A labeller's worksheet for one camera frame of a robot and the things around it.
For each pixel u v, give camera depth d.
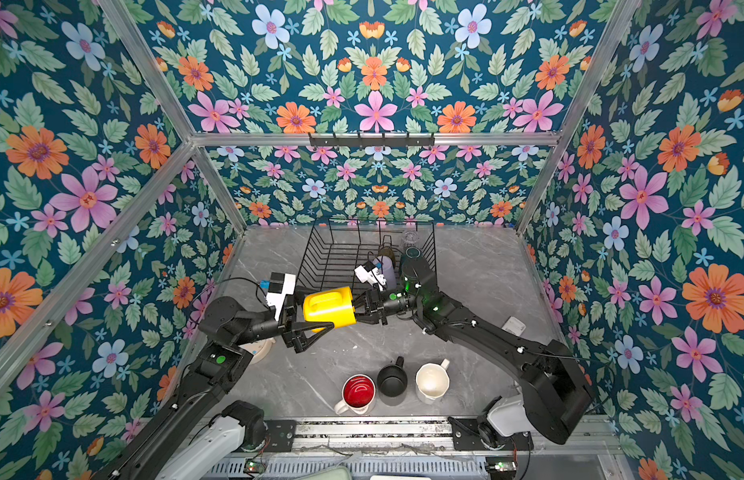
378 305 0.59
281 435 0.73
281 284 0.54
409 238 1.05
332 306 0.57
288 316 0.58
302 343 0.56
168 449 0.45
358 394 0.78
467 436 0.73
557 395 0.41
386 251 1.10
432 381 0.82
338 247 1.15
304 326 0.56
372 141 0.93
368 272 0.68
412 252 1.06
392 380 0.81
